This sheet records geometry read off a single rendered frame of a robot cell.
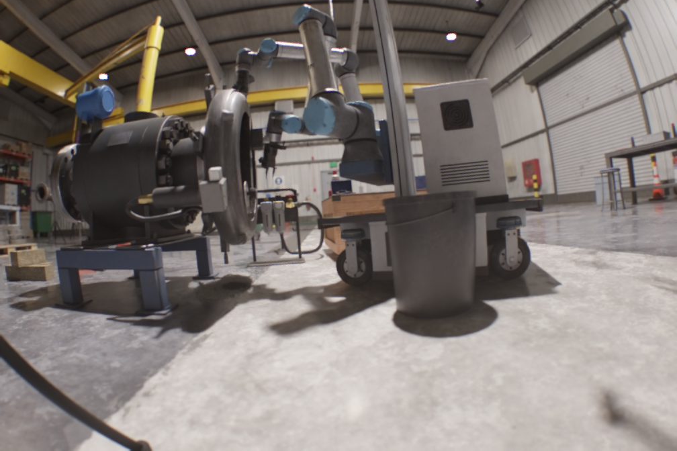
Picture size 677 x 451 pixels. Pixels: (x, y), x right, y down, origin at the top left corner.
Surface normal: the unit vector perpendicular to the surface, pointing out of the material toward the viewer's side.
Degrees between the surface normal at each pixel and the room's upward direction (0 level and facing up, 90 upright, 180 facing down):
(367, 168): 90
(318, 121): 95
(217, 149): 91
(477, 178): 90
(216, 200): 113
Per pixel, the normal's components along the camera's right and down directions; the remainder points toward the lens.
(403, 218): -0.80, 0.08
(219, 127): 0.15, -0.32
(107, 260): 0.15, -0.07
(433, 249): -0.29, 0.02
